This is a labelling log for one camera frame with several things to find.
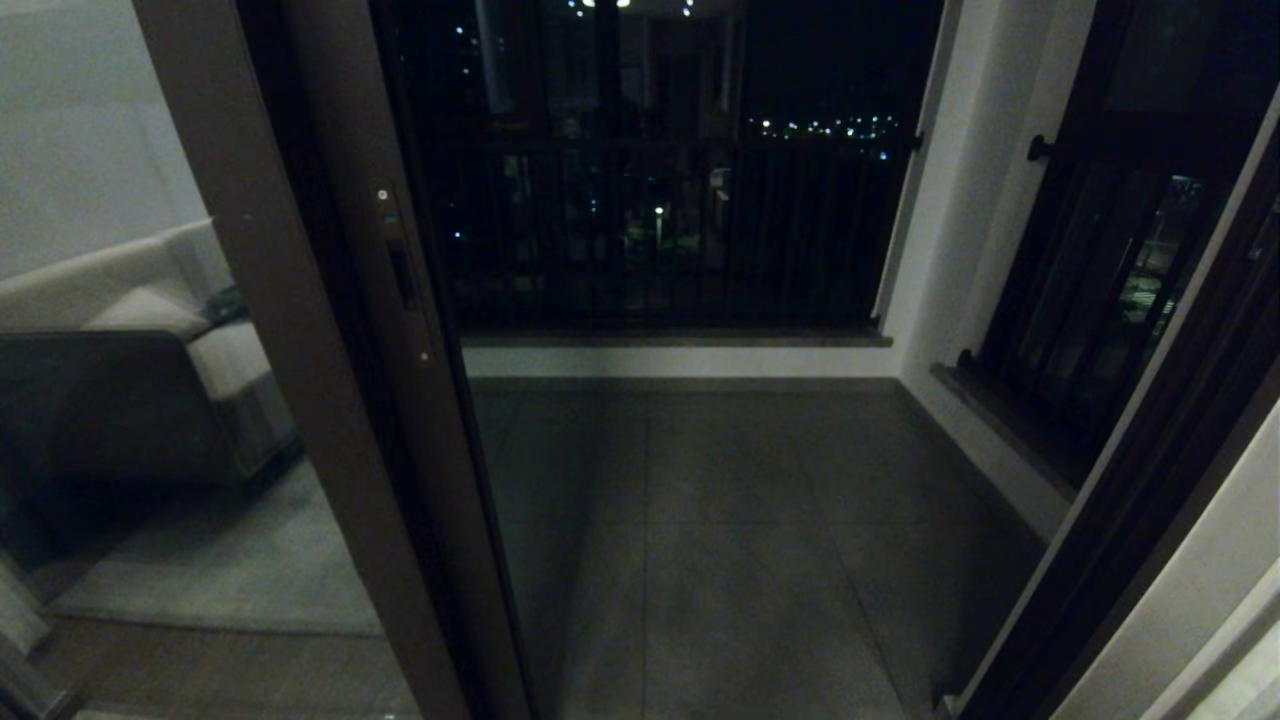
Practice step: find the dark outer door frame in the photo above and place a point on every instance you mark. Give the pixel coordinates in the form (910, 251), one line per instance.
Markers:
(1150, 520)

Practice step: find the brown framed fixed glass panel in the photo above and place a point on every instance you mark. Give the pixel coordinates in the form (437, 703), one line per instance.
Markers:
(260, 250)

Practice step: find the black metal balcony railing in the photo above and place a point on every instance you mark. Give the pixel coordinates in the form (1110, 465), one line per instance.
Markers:
(560, 145)

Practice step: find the grey rug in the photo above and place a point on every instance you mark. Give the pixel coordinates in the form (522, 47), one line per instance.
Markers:
(230, 560)

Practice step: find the beige sofa cushion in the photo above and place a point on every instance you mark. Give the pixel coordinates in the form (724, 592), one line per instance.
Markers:
(145, 312)

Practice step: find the brown framed glass sliding door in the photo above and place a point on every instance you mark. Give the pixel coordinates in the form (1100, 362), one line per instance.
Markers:
(400, 500)

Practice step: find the beige sofa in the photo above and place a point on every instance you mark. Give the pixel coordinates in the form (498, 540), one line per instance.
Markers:
(230, 370)

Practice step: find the small dark cloth item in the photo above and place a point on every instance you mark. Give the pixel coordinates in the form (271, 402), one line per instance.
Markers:
(228, 305)

